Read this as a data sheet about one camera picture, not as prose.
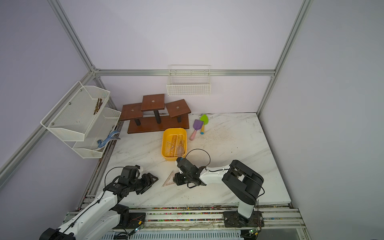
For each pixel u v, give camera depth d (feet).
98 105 2.68
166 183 2.82
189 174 2.26
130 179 2.21
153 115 3.52
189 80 3.19
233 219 2.40
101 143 2.76
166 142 3.39
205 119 3.90
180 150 3.27
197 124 3.76
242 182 1.57
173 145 3.34
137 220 2.40
